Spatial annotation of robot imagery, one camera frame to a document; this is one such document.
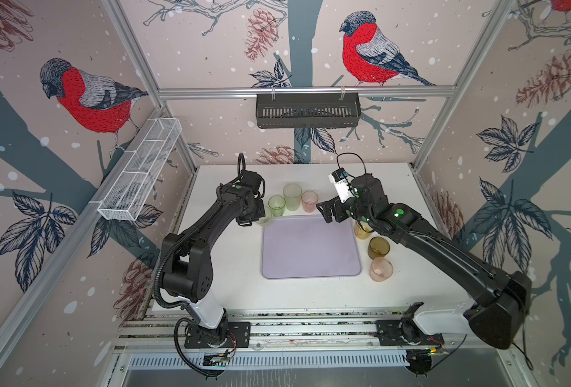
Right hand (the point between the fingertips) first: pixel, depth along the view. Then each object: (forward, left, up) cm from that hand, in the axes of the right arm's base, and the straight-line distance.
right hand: (326, 201), depth 76 cm
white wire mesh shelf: (+6, +62, +8) cm, 63 cm away
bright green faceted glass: (+14, +19, -20) cm, 31 cm away
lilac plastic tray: (-3, +7, -27) cm, 28 cm away
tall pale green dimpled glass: (+17, +13, -17) cm, 27 cm away
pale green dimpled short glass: (+4, +22, -19) cm, 29 cm away
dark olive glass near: (-4, -21, -24) cm, 32 cm away
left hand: (+2, +25, -12) cm, 28 cm away
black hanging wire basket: (+48, +8, +4) cm, 49 cm away
